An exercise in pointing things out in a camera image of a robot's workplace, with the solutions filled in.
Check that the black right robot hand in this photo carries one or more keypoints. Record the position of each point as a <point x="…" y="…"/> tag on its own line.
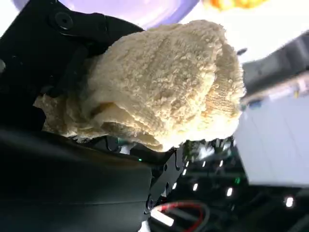
<point x="60" y="188"/>

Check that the beige towel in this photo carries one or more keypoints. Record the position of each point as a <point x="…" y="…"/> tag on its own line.
<point x="157" y="84"/>

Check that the lilac plate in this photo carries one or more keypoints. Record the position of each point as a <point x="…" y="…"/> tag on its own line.
<point x="144" y="12"/>

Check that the light grey cabinet panel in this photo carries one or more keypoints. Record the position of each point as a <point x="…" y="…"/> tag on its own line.
<point x="277" y="145"/>

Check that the wooden desk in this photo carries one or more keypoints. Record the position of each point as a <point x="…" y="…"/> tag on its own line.
<point x="277" y="88"/>

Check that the dark grey machine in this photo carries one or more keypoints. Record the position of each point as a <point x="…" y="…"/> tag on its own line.
<point x="277" y="65"/>

